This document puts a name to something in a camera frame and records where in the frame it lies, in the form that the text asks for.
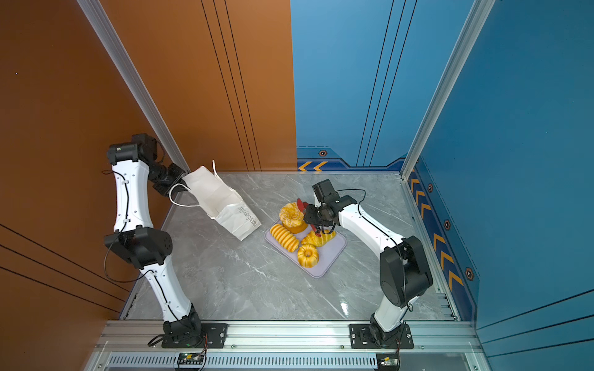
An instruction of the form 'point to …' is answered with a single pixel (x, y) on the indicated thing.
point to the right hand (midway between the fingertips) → (307, 217)
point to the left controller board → (190, 359)
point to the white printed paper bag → (213, 195)
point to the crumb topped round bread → (291, 217)
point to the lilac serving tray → (299, 236)
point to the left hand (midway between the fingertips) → (190, 182)
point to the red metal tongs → (302, 205)
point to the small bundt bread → (308, 256)
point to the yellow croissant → (313, 240)
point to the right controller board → (388, 360)
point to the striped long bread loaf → (285, 237)
